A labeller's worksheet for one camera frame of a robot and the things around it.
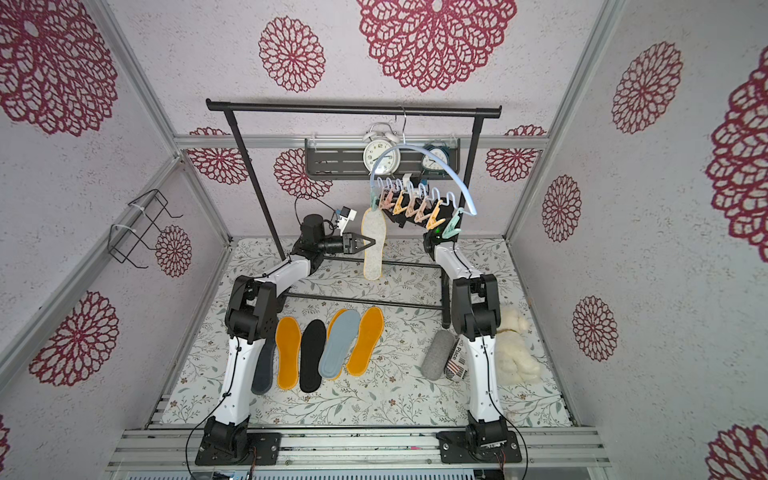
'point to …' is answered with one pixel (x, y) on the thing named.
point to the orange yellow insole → (288, 334)
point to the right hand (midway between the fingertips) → (377, 197)
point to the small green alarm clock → (428, 163)
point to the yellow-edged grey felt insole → (339, 345)
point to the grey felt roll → (437, 354)
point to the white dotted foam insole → (311, 348)
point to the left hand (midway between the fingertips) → (375, 242)
